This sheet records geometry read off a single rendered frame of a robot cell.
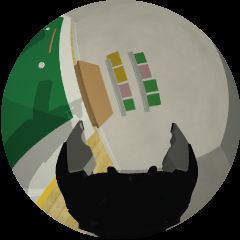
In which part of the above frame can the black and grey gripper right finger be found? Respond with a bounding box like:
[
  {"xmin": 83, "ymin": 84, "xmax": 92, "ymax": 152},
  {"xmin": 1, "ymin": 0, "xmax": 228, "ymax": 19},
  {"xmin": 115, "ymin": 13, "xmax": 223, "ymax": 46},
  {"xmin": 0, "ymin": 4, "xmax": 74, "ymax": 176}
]
[{"xmin": 162, "ymin": 123, "xmax": 198, "ymax": 204}]

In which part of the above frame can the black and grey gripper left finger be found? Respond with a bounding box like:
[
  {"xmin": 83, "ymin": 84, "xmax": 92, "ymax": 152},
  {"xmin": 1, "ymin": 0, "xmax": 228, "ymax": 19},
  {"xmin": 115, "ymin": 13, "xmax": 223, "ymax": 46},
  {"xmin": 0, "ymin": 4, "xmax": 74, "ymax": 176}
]
[{"xmin": 56, "ymin": 121, "xmax": 97, "ymax": 210}]

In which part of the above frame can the green felt mat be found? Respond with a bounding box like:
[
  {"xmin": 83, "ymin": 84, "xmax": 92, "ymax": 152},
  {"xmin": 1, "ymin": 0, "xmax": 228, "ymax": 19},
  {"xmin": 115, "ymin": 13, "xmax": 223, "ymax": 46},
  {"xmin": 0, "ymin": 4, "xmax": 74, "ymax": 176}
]
[{"xmin": 1, "ymin": 16, "xmax": 73, "ymax": 169}]

